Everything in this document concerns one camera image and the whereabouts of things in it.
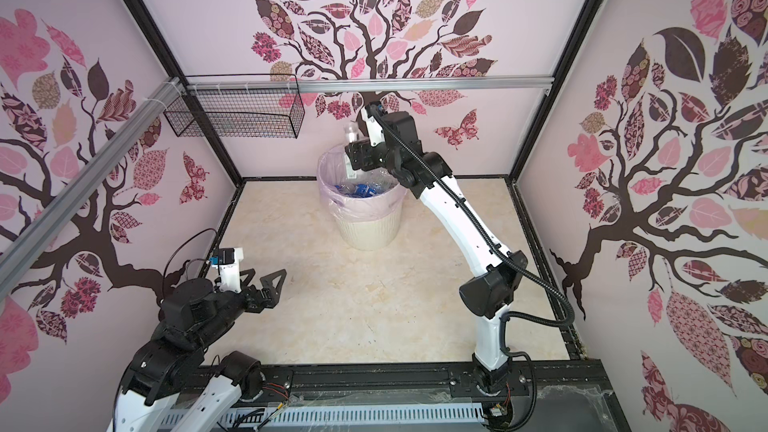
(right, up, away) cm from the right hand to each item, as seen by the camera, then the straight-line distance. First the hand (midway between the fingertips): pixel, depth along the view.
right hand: (361, 140), depth 72 cm
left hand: (-21, -33, -4) cm, 39 cm away
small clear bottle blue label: (-2, -11, +21) cm, 24 cm away
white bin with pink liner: (+1, -17, +8) cm, 19 cm away
